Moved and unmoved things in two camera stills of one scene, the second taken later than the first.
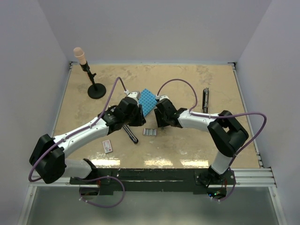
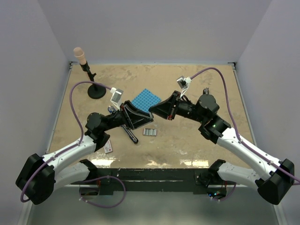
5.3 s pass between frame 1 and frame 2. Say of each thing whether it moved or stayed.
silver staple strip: stayed
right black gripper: moved
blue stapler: stayed
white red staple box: stayed
